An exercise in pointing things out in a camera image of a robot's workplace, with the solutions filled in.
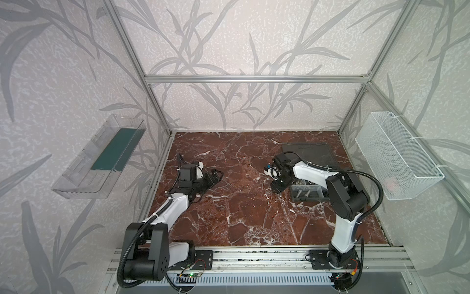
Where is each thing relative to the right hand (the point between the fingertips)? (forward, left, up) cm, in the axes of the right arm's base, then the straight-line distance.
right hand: (275, 186), depth 96 cm
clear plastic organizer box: (+23, -31, -2) cm, 39 cm away
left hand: (0, +29, +11) cm, 31 cm away
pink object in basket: (-9, -44, +20) cm, 49 cm away
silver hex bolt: (-5, -16, +2) cm, 17 cm away
